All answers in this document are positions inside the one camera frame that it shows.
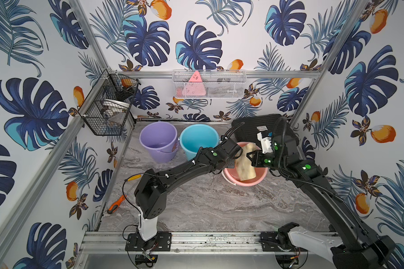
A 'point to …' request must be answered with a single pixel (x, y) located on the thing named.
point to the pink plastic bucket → (230, 176)
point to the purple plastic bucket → (161, 139)
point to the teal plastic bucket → (194, 136)
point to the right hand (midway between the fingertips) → (247, 153)
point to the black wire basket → (106, 109)
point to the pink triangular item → (195, 86)
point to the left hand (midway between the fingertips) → (229, 165)
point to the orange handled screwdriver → (115, 206)
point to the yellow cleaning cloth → (245, 168)
